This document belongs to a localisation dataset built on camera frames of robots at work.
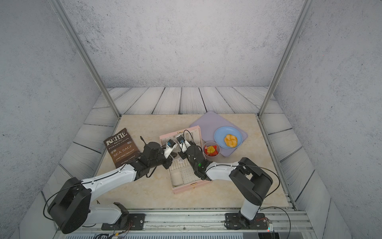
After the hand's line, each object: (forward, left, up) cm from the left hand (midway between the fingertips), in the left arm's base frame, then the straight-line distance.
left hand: (177, 154), depth 84 cm
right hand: (+7, -3, +5) cm, 9 cm away
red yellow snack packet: (+8, -20, -9) cm, 23 cm away
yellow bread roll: (+15, -34, -9) cm, 38 cm away
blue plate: (+23, -28, -11) cm, 38 cm away
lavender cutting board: (+34, -21, -12) cm, 41 cm away
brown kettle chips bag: (+12, +39, -10) cm, 42 cm away
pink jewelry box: (-10, -3, -5) cm, 12 cm away
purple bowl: (+14, -21, -10) cm, 27 cm away
